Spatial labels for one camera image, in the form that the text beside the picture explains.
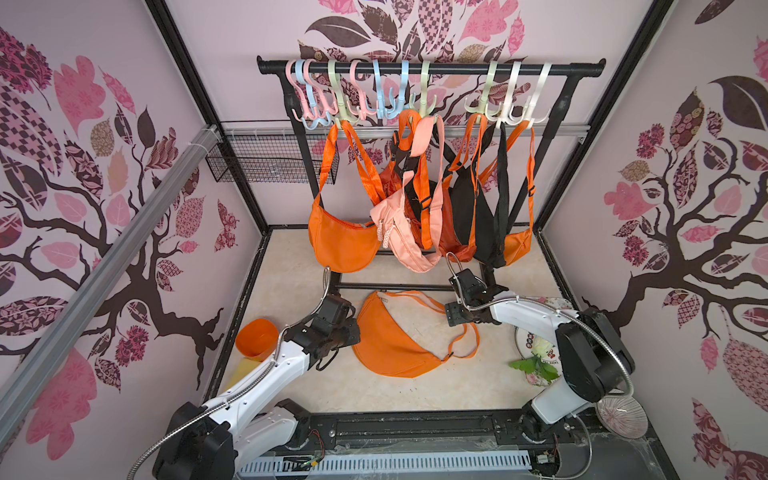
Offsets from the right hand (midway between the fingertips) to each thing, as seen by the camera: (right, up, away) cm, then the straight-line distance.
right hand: (461, 310), depth 93 cm
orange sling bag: (+12, +21, -14) cm, 28 cm away
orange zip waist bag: (-5, +21, -3) cm, 21 cm away
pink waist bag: (-21, +27, -19) cm, 39 cm away
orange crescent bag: (-18, -7, -2) cm, 19 cm away
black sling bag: (+3, +32, -12) cm, 35 cm away
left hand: (-32, -6, -10) cm, 34 cm away
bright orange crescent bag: (-38, +21, -7) cm, 44 cm away
